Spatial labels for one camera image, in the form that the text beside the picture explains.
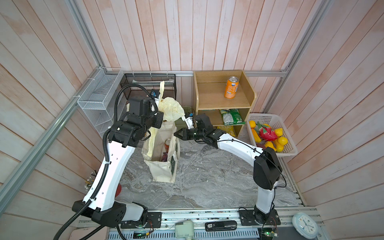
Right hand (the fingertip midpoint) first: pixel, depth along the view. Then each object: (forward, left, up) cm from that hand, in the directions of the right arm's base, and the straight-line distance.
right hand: (174, 134), depth 80 cm
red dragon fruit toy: (+14, -59, -15) cm, 63 cm away
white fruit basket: (+26, -70, -17) cm, 77 cm away
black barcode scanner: (-39, -24, -18) cm, 49 cm away
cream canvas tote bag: (+2, +12, -21) cm, 24 cm away
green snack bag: (+17, -34, -3) cm, 39 cm away
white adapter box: (-41, -7, -19) cm, 46 cm away
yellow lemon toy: (+8, -68, -15) cm, 70 cm away
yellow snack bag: (+20, -36, -19) cm, 45 cm away
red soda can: (+1, +6, -11) cm, 13 cm away
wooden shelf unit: (+32, -21, +9) cm, 39 cm away
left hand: (-2, +7, +17) cm, 18 cm away
